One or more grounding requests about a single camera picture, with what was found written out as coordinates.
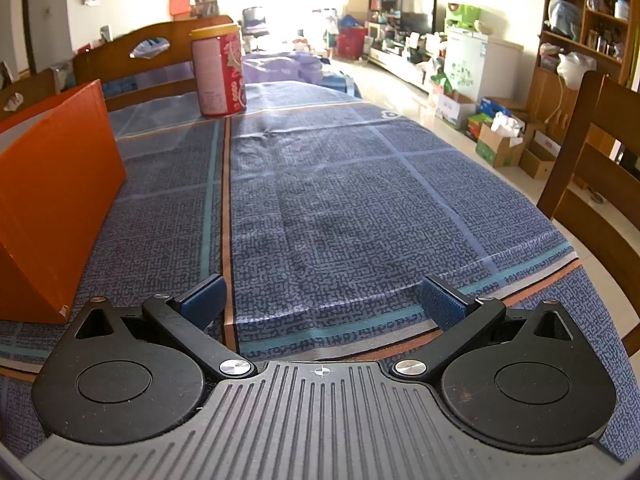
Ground green carton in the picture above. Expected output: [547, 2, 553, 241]
[446, 2, 481, 31]

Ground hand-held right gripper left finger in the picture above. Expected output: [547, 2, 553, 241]
[62, 274, 258, 381]

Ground white chest freezer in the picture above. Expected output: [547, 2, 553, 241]
[444, 27, 523, 106]

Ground black television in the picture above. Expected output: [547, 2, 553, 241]
[400, 10, 436, 36]

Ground black office chair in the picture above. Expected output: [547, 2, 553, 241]
[241, 6, 271, 38]

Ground purple cloth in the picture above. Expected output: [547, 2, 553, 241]
[242, 49, 363, 98]

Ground wooden chair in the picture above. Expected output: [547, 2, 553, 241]
[72, 15, 241, 112]
[536, 70, 640, 286]
[0, 67, 62, 122]

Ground orange cardboard box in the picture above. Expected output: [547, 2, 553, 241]
[0, 79, 127, 325]

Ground white and brown carton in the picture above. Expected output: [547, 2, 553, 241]
[434, 89, 477, 131]

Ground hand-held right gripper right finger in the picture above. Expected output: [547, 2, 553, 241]
[390, 276, 576, 381]

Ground white plastic bag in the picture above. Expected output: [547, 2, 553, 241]
[557, 51, 598, 91]

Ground blue patterned tablecloth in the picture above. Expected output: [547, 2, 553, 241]
[0, 80, 640, 463]

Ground small brown cardboard box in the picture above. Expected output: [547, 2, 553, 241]
[520, 130, 562, 181]

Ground white low cabinet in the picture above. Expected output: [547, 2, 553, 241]
[370, 47, 436, 88]

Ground open cardboard box with paper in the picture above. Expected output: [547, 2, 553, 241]
[475, 115, 526, 168]

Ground red cylindrical can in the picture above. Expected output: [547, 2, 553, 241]
[189, 23, 248, 119]

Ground wooden bookshelf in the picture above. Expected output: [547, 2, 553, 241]
[527, 0, 640, 126]

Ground red plastic basket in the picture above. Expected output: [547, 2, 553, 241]
[337, 27, 368, 61]

